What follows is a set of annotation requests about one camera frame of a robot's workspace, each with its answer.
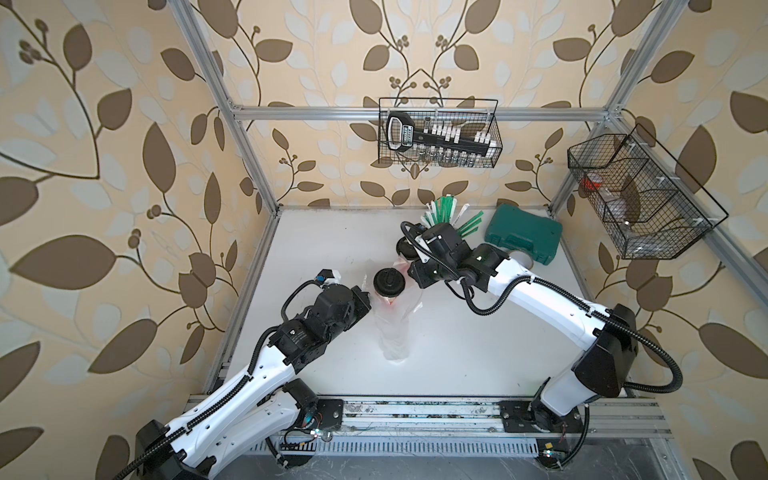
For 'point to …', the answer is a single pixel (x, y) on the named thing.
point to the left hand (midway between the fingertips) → (371, 291)
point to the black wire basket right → (654, 209)
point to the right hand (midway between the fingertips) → (412, 270)
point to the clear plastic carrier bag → (393, 315)
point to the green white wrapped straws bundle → (444, 210)
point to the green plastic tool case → (518, 229)
